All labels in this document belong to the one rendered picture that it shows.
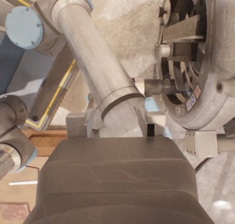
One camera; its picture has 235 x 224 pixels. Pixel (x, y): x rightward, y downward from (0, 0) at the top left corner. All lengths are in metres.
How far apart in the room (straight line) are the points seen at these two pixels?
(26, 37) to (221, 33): 0.64
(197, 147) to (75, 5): 0.67
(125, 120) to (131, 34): 1.12
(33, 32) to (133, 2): 0.90
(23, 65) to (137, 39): 0.83
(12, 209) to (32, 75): 0.92
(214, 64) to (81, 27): 0.39
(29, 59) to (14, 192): 0.87
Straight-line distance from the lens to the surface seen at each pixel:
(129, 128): 0.33
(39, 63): 1.02
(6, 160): 0.85
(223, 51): 0.52
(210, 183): 2.04
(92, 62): 0.45
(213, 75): 0.54
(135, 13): 1.44
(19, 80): 1.08
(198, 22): 0.62
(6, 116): 0.96
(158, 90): 0.80
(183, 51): 0.63
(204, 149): 0.73
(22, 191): 1.37
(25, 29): 0.76
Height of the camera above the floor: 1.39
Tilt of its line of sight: 76 degrees down
